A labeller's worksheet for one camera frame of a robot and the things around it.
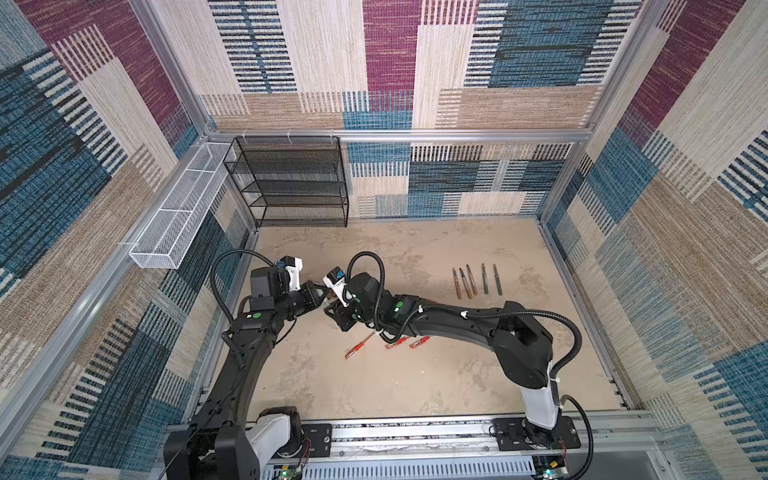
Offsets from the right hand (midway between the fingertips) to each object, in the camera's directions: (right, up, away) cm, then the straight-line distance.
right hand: (330, 312), depth 81 cm
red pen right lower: (+23, -11, +8) cm, 27 cm away
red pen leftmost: (+6, -12, +7) cm, 15 cm away
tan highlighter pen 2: (+42, +5, +21) cm, 47 cm away
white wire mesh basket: (-52, +24, +14) cm, 59 cm away
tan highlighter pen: (+39, +3, +21) cm, 44 cm away
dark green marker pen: (+48, +6, +21) cm, 53 cm away
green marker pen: (+52, +6, +22) cm, 57 cm away
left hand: (-1, +7, -1) cm, 7 cm away
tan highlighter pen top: (+44, +6, +22) cm, 49 cm away
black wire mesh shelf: (-19, +41, +28) cm, 53 cm away
